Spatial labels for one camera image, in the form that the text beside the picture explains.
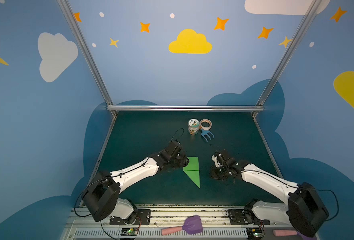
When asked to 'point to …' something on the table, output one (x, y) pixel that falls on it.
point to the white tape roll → (206, 120)
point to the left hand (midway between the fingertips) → (188, 162)
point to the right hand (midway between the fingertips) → (208, 173)
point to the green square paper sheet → (192, 169)
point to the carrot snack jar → (193, 126)
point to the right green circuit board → (253, 233)
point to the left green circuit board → (129, 231)
